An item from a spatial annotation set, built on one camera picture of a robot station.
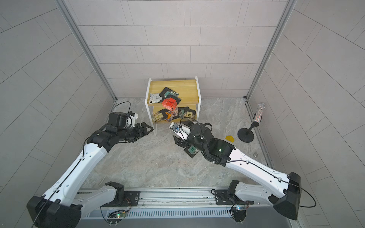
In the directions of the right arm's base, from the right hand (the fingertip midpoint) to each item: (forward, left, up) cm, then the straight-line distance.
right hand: (178, 128), depth 68 cm
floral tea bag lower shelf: (+18, +4, -10) cm, 21 cm away
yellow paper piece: (+7, -32, -26) cm, 42 cm away
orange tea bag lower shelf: (+17, +6, -10) cm, 21 cm away
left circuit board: (-31, +32, -24) cm, 50 cm away
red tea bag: (+11, +4, +6) cm, 13 cm away
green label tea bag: (0, -5, -27) cm, 27 cm away
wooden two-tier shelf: (+21, -6, +6) cm, 22 cm away
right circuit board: (-32, -27, -29) cm, 51 cm away
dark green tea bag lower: (+19, -1, -9) cm, 21 cm away
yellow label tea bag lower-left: (+16, +14, -9) cm, 23 cm away
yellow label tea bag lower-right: (+16, -6, -10) cm, 20 cm away
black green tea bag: (+18, +5, +7) cm, 20 cm away
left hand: (+4, +14, -5) cm, 16 cm away
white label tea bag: (+15, +12, +7) cm, 20 cm away
